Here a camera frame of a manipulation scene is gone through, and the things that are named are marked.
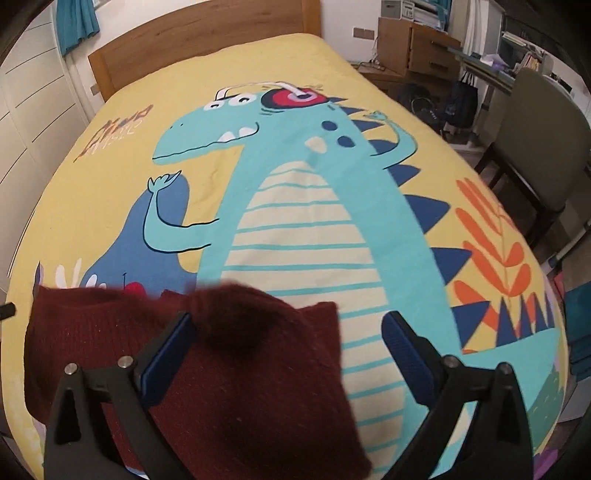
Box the green upholstered chair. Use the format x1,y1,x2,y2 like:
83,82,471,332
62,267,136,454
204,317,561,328
475,68,590,247

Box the white wardrobe doors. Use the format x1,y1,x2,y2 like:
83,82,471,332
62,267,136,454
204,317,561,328
0,4,88,294

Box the cluttered desk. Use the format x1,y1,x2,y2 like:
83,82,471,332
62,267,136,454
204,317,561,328
448,31,554,95

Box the dark red knitted sweater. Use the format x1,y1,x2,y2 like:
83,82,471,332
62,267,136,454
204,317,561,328
24,283,372,479

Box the teal curtain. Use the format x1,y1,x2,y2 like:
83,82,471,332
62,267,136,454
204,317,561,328
55,0,100,57

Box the wooden drawer cabinet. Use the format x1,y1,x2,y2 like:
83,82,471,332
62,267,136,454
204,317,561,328
377,17,461,81

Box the black bag on floor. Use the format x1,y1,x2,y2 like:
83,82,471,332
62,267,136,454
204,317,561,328
443,72,479,129

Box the dinosaur print bed cover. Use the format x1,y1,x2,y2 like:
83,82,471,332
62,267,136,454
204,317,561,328
2,34,568,478

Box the teal fabric storage box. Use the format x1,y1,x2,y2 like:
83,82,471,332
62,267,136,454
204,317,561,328
565,282,591,381

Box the wooden headboard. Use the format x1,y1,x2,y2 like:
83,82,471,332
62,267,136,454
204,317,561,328
88,0,322,100

